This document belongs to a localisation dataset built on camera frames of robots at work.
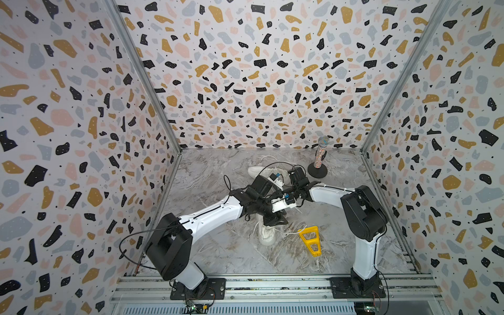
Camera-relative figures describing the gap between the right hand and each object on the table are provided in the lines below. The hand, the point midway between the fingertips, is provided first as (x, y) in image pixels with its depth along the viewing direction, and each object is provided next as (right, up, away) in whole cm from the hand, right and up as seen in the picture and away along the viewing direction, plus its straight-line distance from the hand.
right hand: (266, 205), depth 86 cm
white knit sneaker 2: (-6, +15, +23) cm, 28 cm away
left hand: (+8, -3, -8) cm, 12 cm away
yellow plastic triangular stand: (+21, -12, +3) cm, 24 cm away
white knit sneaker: (0, -12, -3) cm, 12 cm away
